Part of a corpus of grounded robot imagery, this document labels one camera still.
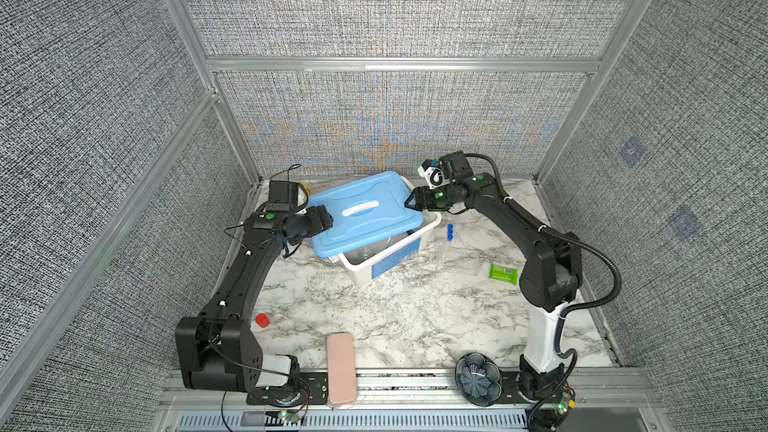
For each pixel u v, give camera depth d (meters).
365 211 0.86
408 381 0.76
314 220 0.73
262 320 0.82
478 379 0.74
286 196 0.63
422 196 0.78
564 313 0.55
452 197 0.71
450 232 0.85
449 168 0.73
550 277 0.51
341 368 0.75
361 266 0.78
